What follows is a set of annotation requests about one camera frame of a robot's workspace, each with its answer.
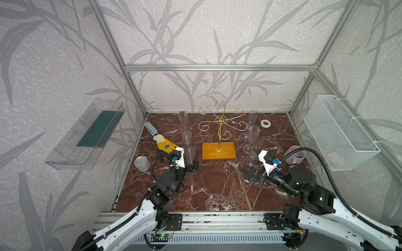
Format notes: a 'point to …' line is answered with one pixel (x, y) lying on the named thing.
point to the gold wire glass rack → (220, 150)
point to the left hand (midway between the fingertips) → (189, 149)
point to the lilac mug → (297, 158)
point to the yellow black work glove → (163, 144)
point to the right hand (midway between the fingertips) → (247, 157)
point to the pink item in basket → (334, 157)
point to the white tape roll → (265, 123)
